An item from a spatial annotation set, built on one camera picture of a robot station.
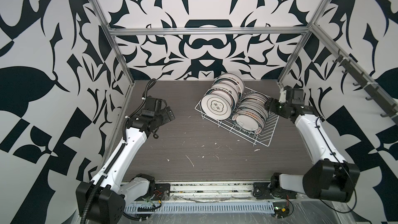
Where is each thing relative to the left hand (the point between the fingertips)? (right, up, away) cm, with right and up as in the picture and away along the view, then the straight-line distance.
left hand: (162, 113), depth 80 cm
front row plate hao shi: (+45, -6, +5) cm, 46 cm away
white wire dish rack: (+54, -13, +7) cm, 56 cm away
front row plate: (+46, 0, +4) cm, 46 cm away
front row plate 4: (+52, +9, +10) cm, 53 cm away
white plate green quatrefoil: (+29, +2, +14) cm, 32 cm away
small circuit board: (+56, -42, -9) cm, 70 cm away
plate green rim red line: (+33, +11, +11) cm, 37 cm away
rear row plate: (+38, +19, +16) cm, 46 cm away
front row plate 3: (+49, +5, +8) cm, 50 cm away
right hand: (+57, +5, +4) cm, 58 cm away
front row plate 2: (+48, +2, +4) cm, 48 cm away
